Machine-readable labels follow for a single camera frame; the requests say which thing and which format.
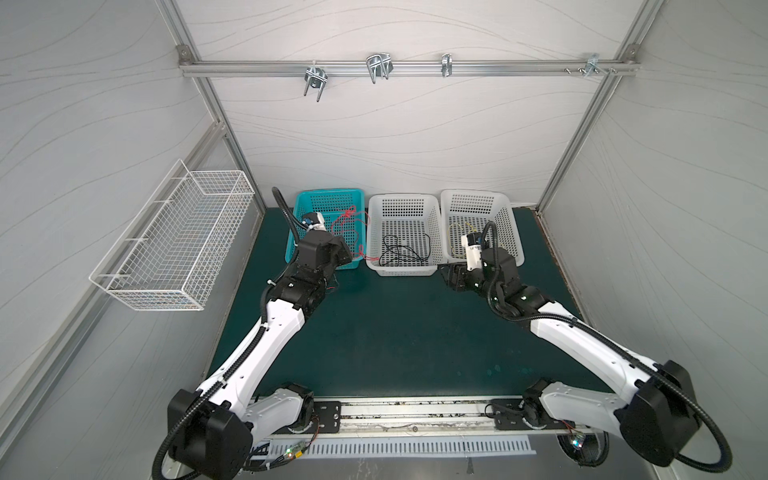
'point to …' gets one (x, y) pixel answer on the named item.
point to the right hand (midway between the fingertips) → (452, 257)
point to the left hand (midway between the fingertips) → (345, 232)
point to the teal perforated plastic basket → (332, 204)
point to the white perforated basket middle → (404, 234)
